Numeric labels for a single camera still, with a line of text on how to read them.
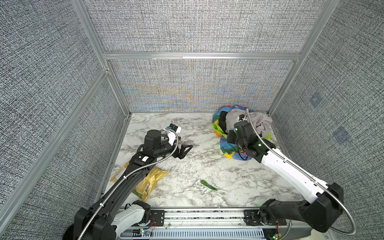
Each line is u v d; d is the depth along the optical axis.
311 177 0.43
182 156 0.66
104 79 0.90
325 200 0.39
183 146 0.65
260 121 0.91
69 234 0.62
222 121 1.07
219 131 0.89
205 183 0.83
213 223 0.73
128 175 0.48
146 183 0.78
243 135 0.59
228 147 1.00
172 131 0.61
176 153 0.65
